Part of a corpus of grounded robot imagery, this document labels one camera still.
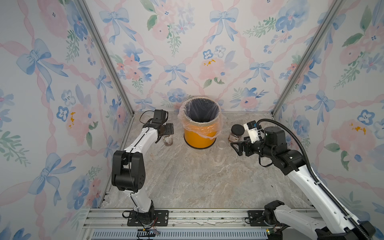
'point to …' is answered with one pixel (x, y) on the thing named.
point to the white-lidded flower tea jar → (168, 140)
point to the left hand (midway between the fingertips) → (166, 127)
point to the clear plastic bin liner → (201, 116)
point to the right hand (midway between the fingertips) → (236, 132)
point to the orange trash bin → (196, 142)
